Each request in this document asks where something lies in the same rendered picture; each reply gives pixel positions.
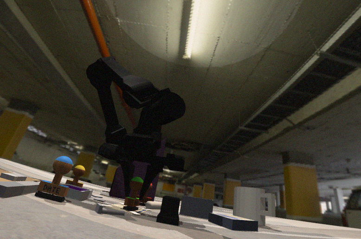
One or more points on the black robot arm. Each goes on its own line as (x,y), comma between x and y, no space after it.
(160,106)

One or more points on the grey mug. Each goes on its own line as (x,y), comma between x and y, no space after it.
(249,202)

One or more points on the pale yellow inspection card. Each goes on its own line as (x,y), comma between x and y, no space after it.
(120,207)

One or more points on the brown rubber stamp with yellow top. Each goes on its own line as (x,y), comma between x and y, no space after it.
(78,171)

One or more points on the brown rubber stamp with green top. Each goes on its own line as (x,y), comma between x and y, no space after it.
(131,202)

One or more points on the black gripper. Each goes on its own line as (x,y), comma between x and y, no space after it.
(115,152)

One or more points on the brown rubber stamp with red knob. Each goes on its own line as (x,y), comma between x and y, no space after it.
(145,198)

